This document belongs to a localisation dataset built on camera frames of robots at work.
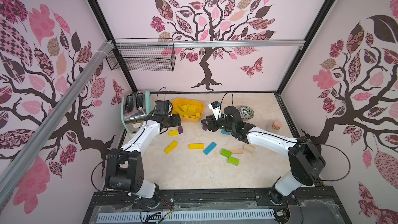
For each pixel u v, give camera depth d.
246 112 1.06
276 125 0.88
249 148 0.89
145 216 0.70
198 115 1.03
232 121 0.66
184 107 1.07
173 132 0.98
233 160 0.86
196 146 0.90
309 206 0.73
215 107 0.72
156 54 0.95
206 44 0.95
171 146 0.92
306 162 0.44
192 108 1.08
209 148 0.90
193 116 1.03
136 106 0.88
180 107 1.09
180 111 1.07
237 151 0.90
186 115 1.03
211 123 0.72
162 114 0.68
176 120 0.79
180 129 0.98
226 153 0.88
